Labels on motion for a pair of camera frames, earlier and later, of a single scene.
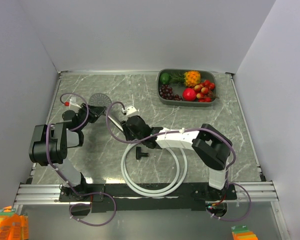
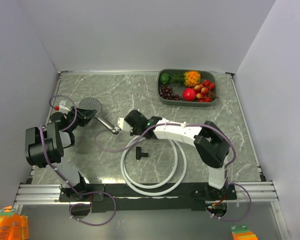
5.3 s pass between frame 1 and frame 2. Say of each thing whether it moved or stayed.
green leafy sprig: stayed
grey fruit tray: stayed
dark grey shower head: moved
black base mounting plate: stayed
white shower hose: moved
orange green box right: stayed
